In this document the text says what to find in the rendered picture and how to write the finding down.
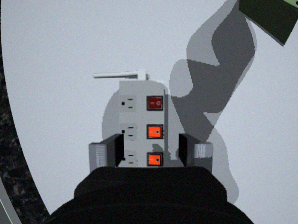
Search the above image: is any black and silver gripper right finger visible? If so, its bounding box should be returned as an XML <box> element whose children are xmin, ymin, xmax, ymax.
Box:
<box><xmin>178</xmin><ymin>133</ymin><xmax>213</xmax><ymax>173</ymax></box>

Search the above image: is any white power strip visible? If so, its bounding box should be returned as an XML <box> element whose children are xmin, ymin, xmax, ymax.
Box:
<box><xmin>93</xmin><ymin>69</ymin><xmax>164</xmax><ymax>167</ymax></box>

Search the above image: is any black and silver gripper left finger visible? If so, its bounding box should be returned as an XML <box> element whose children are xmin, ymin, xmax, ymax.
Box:
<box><xmin>88</xmin><ymin>134</ymin><xmax>124</xmax><ymax>173</ymax></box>

